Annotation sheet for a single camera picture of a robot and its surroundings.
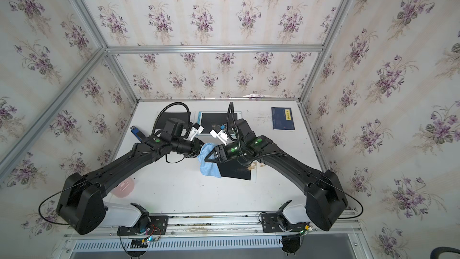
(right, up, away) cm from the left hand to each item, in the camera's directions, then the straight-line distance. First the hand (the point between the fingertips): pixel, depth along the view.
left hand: (211, 152), depth 75 cm
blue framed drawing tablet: (-7, +13, +35) cm, 39 cm away
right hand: (+1, -2, -5) cm, 5 cm away
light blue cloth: (0, -5, -6) cm, 8 cm away
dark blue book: (+41, +14, +35) cm, 56 cm away
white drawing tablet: (+10, -11, +15) cm, 22 cm away
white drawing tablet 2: (-32, +16, +36) cm, 50 cm away
